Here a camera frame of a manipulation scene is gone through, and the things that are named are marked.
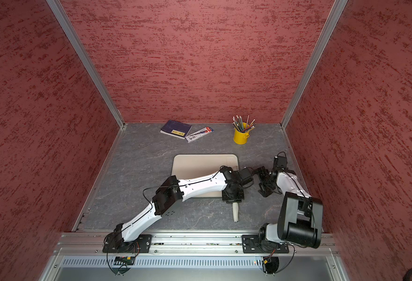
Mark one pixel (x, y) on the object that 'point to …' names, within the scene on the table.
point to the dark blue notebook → (175, 129)
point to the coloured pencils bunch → (238, 123)
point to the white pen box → (199, 134)
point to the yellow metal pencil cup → (240, 137)
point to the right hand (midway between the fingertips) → (253, 181)
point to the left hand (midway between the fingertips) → (237, 205)
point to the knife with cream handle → (235, 206)
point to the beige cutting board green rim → (192, 166)
